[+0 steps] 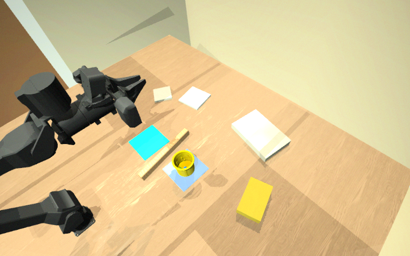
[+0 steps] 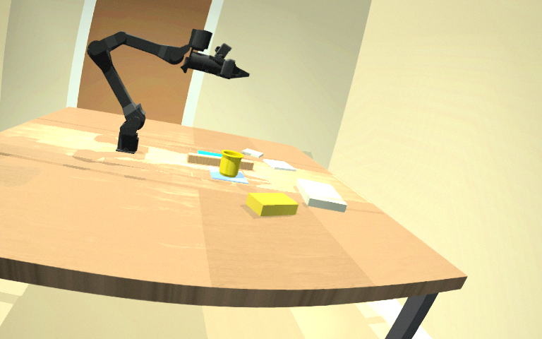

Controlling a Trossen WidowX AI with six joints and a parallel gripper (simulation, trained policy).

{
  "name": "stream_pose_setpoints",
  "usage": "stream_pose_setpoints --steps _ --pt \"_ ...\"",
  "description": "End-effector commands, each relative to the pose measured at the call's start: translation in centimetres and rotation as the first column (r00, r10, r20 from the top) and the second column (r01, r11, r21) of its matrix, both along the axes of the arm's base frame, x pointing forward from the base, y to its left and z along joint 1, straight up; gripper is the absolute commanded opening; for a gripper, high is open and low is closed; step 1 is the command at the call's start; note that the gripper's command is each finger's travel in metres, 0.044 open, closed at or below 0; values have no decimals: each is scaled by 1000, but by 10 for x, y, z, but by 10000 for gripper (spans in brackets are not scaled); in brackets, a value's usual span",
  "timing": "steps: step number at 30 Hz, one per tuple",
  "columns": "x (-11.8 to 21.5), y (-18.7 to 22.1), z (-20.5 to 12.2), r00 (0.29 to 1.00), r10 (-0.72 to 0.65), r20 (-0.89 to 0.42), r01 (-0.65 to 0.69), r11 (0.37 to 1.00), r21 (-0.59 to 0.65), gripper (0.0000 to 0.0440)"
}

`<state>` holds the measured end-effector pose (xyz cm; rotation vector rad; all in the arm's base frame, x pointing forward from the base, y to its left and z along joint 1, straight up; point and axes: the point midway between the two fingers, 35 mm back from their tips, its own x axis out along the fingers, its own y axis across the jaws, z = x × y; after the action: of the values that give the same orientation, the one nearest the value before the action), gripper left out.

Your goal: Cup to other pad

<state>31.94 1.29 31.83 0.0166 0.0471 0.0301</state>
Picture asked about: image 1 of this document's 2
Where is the light wooden long bar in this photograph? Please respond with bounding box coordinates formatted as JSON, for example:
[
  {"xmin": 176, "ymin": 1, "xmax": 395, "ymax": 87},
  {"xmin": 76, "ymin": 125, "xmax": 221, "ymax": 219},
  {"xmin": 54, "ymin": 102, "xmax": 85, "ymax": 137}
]
[{"xmin": 138, "ymin": 128, "xmax": 189, "ymax": 181}]

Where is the yellow rectangular block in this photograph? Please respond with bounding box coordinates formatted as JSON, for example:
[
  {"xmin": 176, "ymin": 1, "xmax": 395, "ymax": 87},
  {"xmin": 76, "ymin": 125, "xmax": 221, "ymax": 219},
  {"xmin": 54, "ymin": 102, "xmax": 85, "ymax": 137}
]
[{"xmin": 236, "ymin": 177, "xmax": 273, "ymax": 224}]

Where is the yellow cup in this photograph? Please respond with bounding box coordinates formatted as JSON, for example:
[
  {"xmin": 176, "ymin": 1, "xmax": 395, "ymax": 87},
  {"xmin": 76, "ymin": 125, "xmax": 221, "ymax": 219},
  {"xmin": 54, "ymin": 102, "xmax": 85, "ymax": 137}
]
[{"xmin": 172, "ymin": 150, "xmax": 195, "ymax": 177}]

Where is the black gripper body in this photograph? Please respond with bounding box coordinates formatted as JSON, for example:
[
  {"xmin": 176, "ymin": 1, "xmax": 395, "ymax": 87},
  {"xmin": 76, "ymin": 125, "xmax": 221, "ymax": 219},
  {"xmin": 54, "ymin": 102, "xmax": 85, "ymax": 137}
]
[{"xmin": 74, "ymin": 81, "xmax": 142, "ymax": 127}]

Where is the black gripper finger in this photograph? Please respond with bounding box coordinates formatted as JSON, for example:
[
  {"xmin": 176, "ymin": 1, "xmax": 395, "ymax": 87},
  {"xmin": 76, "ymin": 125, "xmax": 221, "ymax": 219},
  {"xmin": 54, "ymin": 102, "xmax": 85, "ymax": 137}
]
[
  {"xmin": 117, "ymin": 79, "xmax": 146, "ymax": 103},
  {"xmin": 105, "ymin": 75, "xmax": 141, "ymax": 92}
]

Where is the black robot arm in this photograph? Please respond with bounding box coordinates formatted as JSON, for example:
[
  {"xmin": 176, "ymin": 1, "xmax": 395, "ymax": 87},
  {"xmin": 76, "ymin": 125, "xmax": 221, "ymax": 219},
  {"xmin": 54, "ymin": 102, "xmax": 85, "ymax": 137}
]
[{"xmin": 0, "ymin": 66, "xmax": 112, "ymax": 237}]

